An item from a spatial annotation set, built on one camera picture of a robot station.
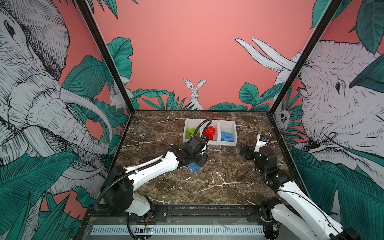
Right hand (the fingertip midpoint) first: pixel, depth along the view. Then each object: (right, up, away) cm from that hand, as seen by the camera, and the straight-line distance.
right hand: (247, 142), depth 79 cm
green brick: (-33, +4, +25) cm, 42 cm away
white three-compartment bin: (-12, +4, +19) cm, 23 cm away
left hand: (-23, -7, 0) cm, 24 cm away
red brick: (-18, +4, +25) cm, 31 cm away
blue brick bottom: (-7, +1, +22) cm, 23 cm away
